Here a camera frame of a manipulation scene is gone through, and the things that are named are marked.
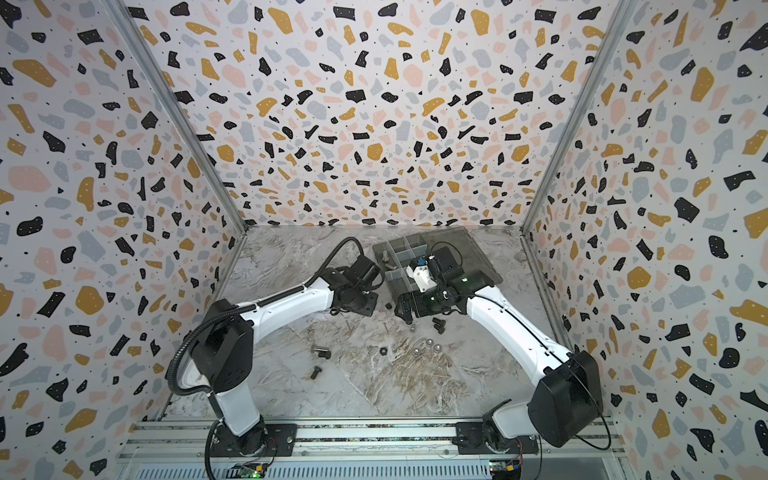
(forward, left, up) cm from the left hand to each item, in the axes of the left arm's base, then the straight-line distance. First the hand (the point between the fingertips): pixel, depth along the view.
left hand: (370, 300), depth 88 cm
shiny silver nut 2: (-11, -20, -10) cm, 25 cm away
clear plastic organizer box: (+22, -8, -6) cm, 24 cm away
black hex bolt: (-17, +15, -10) cm, 25 cm away
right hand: (-6, -10, +8) cm, 14 cm away
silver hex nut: (-5, -13, -9) cm, 16 cm away
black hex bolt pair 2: (-5, -21, -10) cm, 24 cm away
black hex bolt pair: (-3, -22, -10) cm, 24 cm away
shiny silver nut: (-9, -18, -10) cm, 22 cm away
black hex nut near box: (+3, -5, -9) cm, 11 cm away
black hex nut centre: (-11, -4, -11) cm, 16 cm away
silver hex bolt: (-11, +17, -9) cm, 22 cm away
